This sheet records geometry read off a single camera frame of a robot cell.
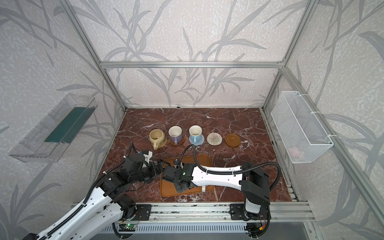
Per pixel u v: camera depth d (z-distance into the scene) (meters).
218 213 0.75
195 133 0.94
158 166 0.67
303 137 0.61
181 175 0.53
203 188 0.74
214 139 1.02
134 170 0.57
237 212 0.74
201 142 1.00
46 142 0.63
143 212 0.74
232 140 1.02
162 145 0.97
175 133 1.02
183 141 1.00
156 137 1.00
